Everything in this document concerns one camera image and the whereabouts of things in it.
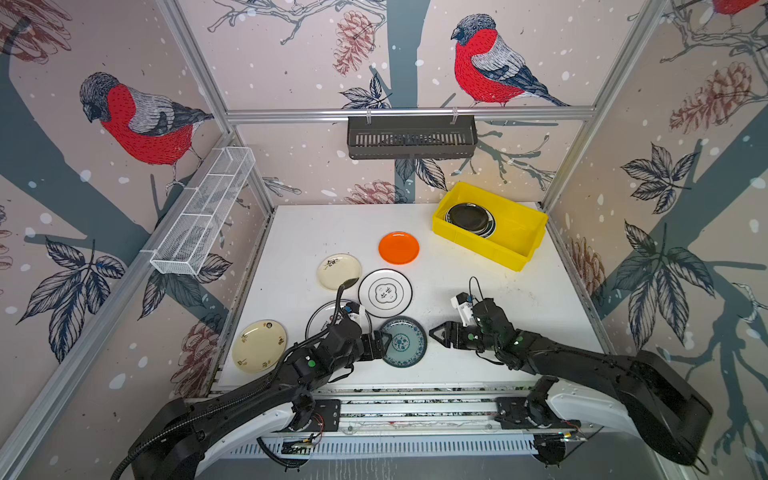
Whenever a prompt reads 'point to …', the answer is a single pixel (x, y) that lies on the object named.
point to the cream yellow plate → (259, 345)
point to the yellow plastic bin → (519, 226)
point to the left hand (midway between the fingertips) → (387, 335)
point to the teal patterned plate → (408, 343)
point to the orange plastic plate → (399, 248)
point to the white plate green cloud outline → (385, 293)
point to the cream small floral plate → (337, 269)
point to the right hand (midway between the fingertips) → (437, 331)
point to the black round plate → (469, 216)
